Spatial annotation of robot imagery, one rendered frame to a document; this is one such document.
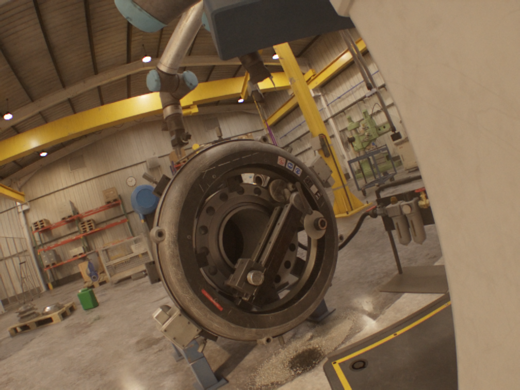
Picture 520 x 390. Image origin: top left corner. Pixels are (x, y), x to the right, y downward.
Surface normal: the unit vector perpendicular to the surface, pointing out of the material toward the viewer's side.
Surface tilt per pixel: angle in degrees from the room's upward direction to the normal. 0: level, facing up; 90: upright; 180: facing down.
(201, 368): 90
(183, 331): 90
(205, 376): 90
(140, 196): 90
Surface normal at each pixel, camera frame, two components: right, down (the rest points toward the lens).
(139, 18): 0.07, 0.91
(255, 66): 0.14, 0.51
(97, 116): 0.40, -0.16
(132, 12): -0.06, 0.79
